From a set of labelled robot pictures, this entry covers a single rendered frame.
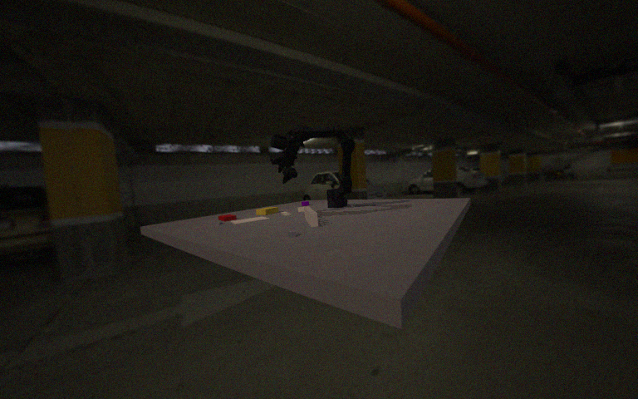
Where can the red flat block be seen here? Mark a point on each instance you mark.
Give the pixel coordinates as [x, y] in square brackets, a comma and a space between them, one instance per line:
[227, 217]

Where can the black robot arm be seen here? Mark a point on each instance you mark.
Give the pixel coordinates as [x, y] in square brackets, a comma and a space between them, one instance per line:
[303, 133]

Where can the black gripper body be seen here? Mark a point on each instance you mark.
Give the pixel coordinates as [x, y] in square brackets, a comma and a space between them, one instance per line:
[288, 170]

